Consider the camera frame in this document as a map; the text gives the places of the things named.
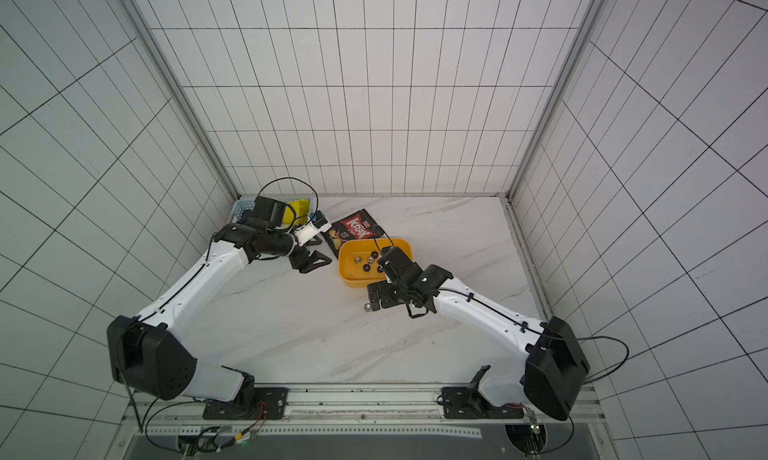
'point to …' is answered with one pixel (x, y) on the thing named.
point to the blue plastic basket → (249, 205)
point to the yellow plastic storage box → (352, 275)
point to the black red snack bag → (357, 226)
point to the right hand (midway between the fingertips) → (375, 295)
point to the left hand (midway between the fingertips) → (318, 254)
